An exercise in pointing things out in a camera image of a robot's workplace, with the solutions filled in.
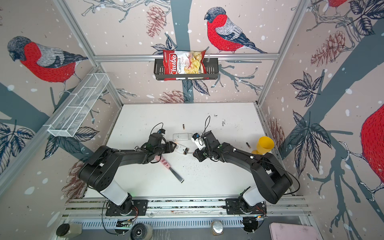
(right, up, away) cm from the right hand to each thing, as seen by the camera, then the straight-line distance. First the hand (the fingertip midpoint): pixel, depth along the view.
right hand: (193, 156), depth 87 cm
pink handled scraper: (-19, 0, -3) cm, 19 cm away
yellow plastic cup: (+40, +8, -5) cm, 41 cm away
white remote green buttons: (-8, +3, +7) cm, 11 cm away
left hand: (-13, +5, +6) cm, 15 cm away
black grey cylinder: (-52, -23, -26) cm, 63 cm away
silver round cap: (+10, -22, -27) cm, 36 cm away
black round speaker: (-21, -23, -28) cm, 41 cm away
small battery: (+36, +5, +10) cm, 38 cm away
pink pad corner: (+41, -28, -21) cm, 54 cm away
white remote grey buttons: (-8, +10, +14) cm, 19 cm away
